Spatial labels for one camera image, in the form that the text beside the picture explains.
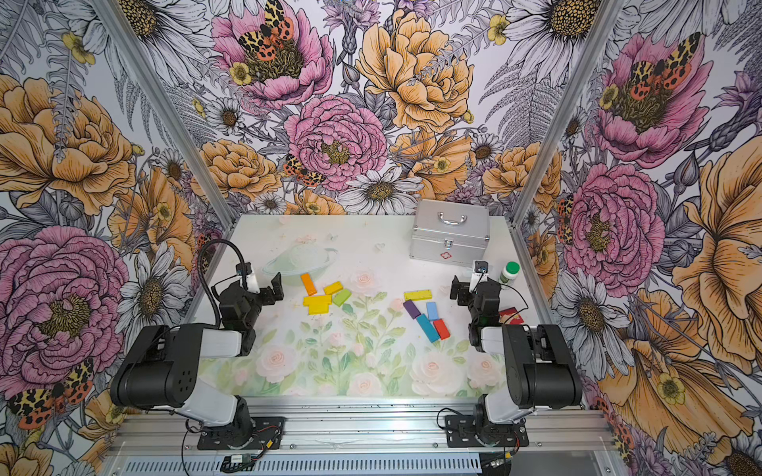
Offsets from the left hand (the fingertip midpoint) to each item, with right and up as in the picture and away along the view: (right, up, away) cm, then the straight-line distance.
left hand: (266, 281), depth 94 cm
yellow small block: (+19, -3, +9) cm, 22 cm away
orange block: (+11, -3, +9) cm, 14 cm away
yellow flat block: (+48, -5, +5) cm, 49 cm away
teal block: (+50, -14, -1) cm, 52 cm away
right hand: (+63, 0, +1) cm, 63 cm away
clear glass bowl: (+6, +6, +16) cm, 18 cm away
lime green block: (+22, -6, +6) cm, 24 cm away
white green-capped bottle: (+76, +2, +1) cm, 76 cm away
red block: (+54, -14, -2) cm, 56 cm away
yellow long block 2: (+15, -10, +3) cm, 19 cm away
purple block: (+45, -9, +3) cm, 46 cm away
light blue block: (+52, -9, +3) cm, 53 cm away
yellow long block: (+15, -7, +4) cm, 17 cm away
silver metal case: (+58, +16, +6) cm, 61 cm away
